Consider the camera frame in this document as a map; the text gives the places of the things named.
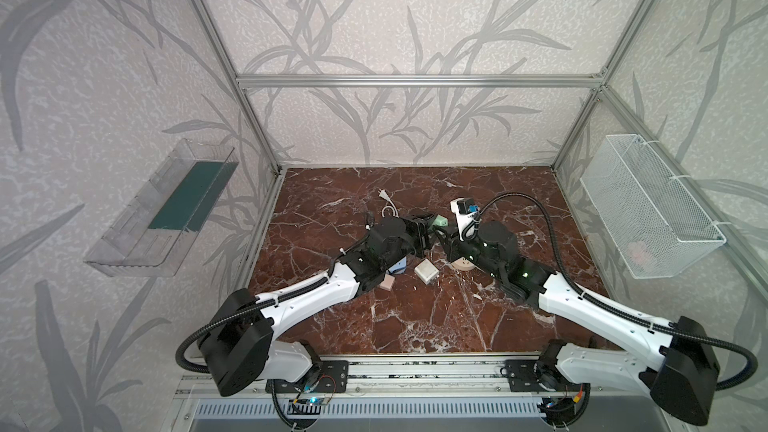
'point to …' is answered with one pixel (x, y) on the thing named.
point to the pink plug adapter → (388, 282)
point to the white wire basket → (655, 225)
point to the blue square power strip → (399, 267)
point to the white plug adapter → (427, 272)
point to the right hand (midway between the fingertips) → (437, 217)
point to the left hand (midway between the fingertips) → (448, 211)
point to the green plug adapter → (441, 220)
